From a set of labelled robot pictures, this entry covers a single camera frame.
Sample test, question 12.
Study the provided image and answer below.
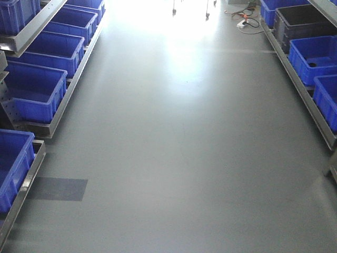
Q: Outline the black plastic bin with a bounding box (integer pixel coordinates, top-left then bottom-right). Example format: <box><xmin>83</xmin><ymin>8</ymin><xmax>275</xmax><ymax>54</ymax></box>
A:
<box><xmin>273</xmin><ymin>4</ymin><xmax>337</xmax><ymax>54</ymax></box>

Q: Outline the tangle of floor cables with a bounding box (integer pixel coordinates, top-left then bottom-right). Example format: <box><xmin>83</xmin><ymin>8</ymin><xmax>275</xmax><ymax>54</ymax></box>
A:
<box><xmin>223</xmin><ymin>6</ymin><xmax>265</xmax><ymax>35</ymax></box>

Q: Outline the long steel rack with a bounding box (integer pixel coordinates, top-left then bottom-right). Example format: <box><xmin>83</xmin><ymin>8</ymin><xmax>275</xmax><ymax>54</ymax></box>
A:
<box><xmin>0</xmin><ymin>0</ymin><xmax>106</xmax><ymax>251</ymax></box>

